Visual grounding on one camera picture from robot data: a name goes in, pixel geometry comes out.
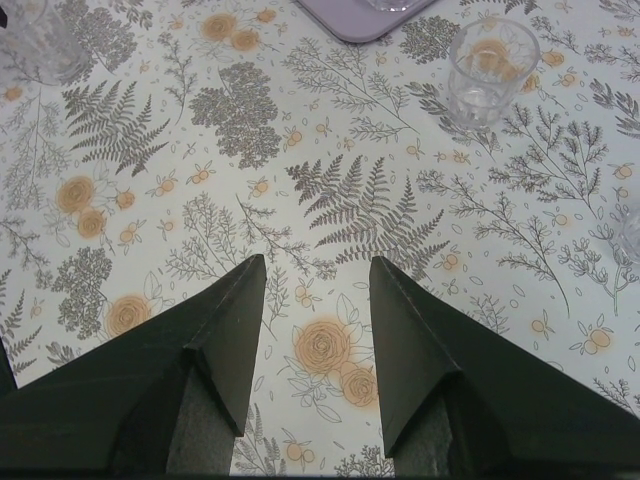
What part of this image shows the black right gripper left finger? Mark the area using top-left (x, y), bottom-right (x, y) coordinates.
top-left (1, 255), bottom-right (266, 475)

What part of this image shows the short clear tumbler glass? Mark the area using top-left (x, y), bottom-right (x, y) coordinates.
top-left (448, 17), bottom-right (541, 130)

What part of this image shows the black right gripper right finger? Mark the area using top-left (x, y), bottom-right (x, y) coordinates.
top-left (370, 257), bottom-right (639, 475)

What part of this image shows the lilac plastic tray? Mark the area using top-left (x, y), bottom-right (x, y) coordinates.
top-left (298, 0), bottom-right (433, 43)

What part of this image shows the floral patterned table mat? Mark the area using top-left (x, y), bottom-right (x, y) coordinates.
top-left (1, 1), bottom-right (639, 476)

